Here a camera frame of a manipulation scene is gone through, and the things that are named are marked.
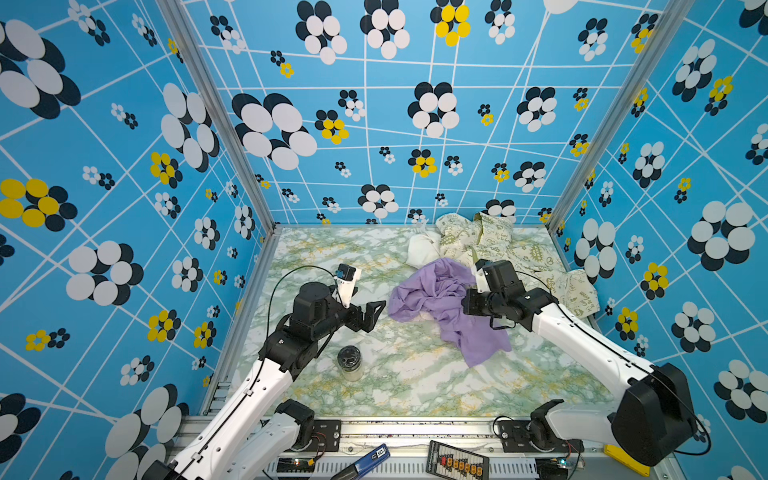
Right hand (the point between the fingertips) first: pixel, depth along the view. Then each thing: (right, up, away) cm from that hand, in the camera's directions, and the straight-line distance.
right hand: (463, 300), depth 84 cm
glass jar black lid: (-31, -14, -8) cm, 35 cm away
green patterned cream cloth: (+11, +20, +26) cm, 34 cm away
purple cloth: (-7, +2, +5) cm, 9 cm away
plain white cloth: (-8, +16, +29) cm, 34 cm away
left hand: (-25, +3, -11) cm, 28 cm away
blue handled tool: (-27, -35, -17) cm, 47 cm away
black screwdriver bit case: (-6, -35, -16) cm, 39 cm away
